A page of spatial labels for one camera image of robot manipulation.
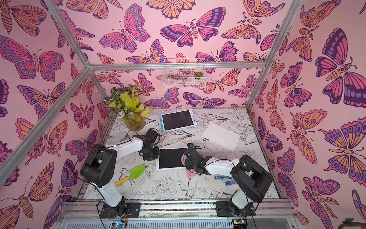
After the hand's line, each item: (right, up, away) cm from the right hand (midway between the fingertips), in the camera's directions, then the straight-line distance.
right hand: (188, 159), depth 91 cm
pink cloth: (0, -6, -7) cm, 10 cm away
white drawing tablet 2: (-12, +1, 0) cm, 12 cm away
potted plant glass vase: (-42, +37, +2) cm, 57 cm away
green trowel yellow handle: (-33, -7, -4) cm, 34 cm away
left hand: (-19, +1, +3) cm, 19 cm away
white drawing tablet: (+25, +13, +12) cm, 31 cm away
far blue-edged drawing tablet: (-9, +25, +27) cm, 38 cm away
